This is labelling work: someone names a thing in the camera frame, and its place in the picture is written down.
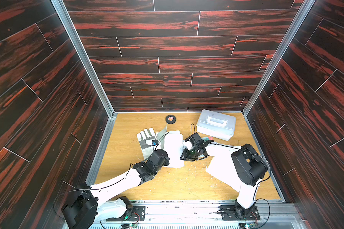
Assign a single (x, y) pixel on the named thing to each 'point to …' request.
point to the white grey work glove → (145, 138)
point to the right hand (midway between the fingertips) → (183, 157)
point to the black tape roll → (170, 119)
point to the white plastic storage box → (216, 125)
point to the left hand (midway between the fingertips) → (167, 154)
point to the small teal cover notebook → (207, 139)
